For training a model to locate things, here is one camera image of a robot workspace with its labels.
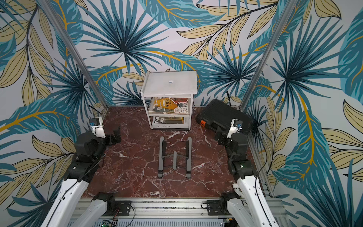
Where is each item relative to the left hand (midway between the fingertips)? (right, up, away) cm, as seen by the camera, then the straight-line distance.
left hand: (110, 130), depth 71 cm
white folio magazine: (+28, +4, +32) cm, 43 cm away
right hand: (+55, 0, +2) cm, 55 cm away
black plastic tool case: (+65, +9, +43) cm, 79 cm away
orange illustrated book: (+28, +15, +22) cm, 39 cm away
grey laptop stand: (+32, -19, +14) cm, 40 cm away
